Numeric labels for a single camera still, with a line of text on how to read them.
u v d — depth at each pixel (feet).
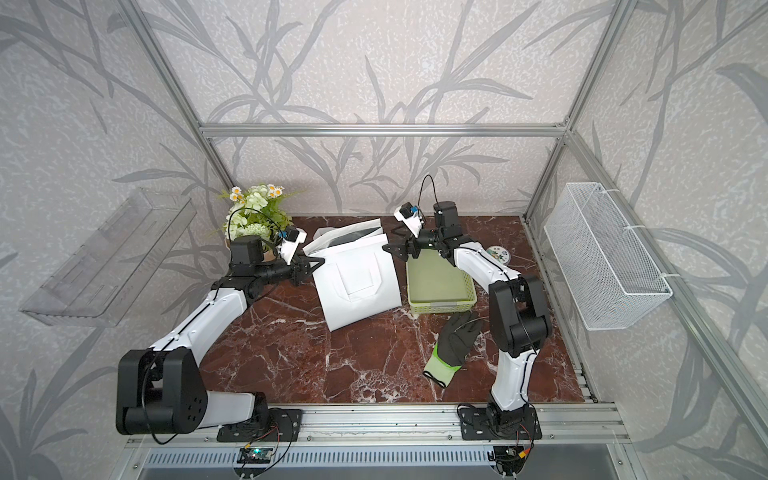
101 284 2.12
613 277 1.95
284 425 2.37
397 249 2.58
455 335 2.86
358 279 2.71
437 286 3.19
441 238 2.42
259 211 2.67
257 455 2.32
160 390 1.36
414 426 2.47
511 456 2.40
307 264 2.59
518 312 1.70
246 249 2.14
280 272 2.39
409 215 2.51
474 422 2.42
